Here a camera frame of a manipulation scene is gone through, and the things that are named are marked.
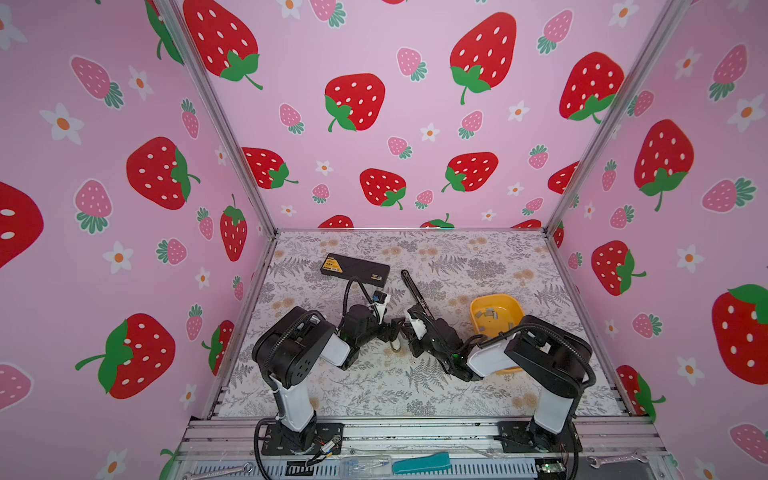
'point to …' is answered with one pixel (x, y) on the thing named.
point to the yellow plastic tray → (494, 315)
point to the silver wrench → (597, 461)
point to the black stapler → (417, 296)
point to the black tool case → (368, 272)
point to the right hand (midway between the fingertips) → (402, 328)
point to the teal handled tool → (435, 461)
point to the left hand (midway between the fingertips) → (396, 315)
